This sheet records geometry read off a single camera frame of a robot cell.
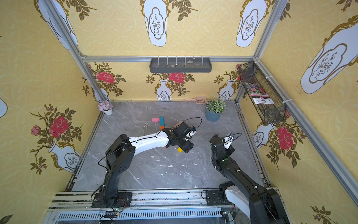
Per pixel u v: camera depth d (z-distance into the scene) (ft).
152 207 2.37
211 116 3.31
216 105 3.19
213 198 2.42
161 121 3.49
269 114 2.67
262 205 1.33
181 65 3.03
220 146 2.18
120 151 1.75
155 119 3.51
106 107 3.40
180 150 3.01
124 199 2.40
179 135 2.30
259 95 2.50
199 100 4.08
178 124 3.48
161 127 3.38
